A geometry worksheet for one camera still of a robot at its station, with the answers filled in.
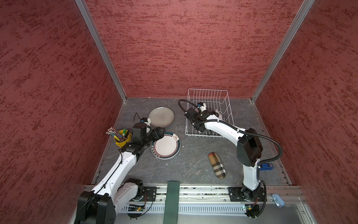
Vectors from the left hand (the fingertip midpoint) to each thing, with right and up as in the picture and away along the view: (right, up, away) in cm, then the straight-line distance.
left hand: (161, 133), depth 82 cm
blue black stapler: (+63, -19, -2) cm, 66 cm away
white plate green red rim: (+2, -11, +11) cm, 16 cm away
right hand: (+33, +9, +4) cm, 35 cm away
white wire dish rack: (+42, +23, +35) cm, 60 cm away
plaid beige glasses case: (+34, -19, -1) cm, 39 cm away
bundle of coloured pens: (-27, 0, -1) cm, 27 cm away
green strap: (+8, -34, -11) cm, 37 cm away
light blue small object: (+63, -33, -12) cm, 73 cm away
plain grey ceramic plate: (-4, +9, +25) cm, 27 cm away
